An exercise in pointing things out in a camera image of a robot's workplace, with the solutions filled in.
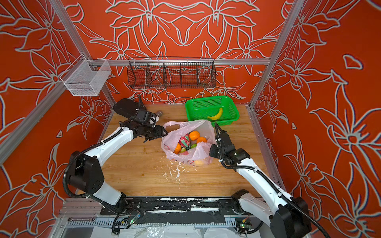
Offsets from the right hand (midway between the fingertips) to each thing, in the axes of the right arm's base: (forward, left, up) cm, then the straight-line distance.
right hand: (209, 148), depth 81 cm
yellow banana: (+32, -10, -10) cm, 35 cm away
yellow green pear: (-5, +6, -8) cm, 11 cm away
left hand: (+9, +26, +3) cm, 28 cm away
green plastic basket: (+40, -10, -11) cm, 43 cm away
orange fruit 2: (+10, +4, -6) cm, 12 cm away
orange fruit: (+12, +8, -5) cm, 16 cm away
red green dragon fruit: (+8, +14, -5) cm, 17 cm away
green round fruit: (+5, +9, -6) cm, 12 cm away
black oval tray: (+43, +62, -10) cm, 76 cm away
